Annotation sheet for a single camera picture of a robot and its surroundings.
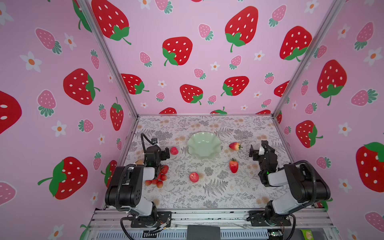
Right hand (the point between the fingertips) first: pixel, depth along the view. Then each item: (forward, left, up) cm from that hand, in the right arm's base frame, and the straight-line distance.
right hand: (260, 145), depth 91 cm
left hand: (-7, +64, -3) cm, 64 cm away
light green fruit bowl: (+1, +36, -7) cm, 36 cm away
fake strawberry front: (-12, +16, -7) cm, 21 cm away
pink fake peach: (-7, +54, -5) cm, 55 cm away
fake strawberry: (+2, +15, -6) cm, 16 cm away
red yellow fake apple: (-23, +39, -5) cm, 46 cm away
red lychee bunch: (-25, +58, -6) cm, 63 cm away
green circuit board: (-44, -3, -11) cm, 46 cm away
